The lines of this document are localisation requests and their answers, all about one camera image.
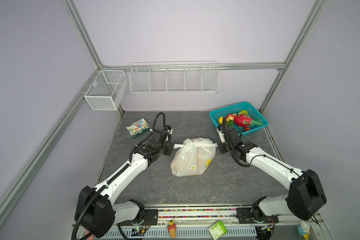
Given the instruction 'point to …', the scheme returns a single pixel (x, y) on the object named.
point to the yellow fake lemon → (220, 119)
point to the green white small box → (218, 230)
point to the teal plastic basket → (235, 109)
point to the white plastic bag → (193, 157)
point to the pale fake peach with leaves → (230, 119)
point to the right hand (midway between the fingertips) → (224, 142)
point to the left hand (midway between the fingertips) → (169, 145)
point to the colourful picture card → (138, 128)
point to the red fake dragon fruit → (243, 121)
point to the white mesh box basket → (107, 90)
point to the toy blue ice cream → (304, 230)
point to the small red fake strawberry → (247, 128)
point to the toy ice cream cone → (172, 228)
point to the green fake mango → (243, 112)
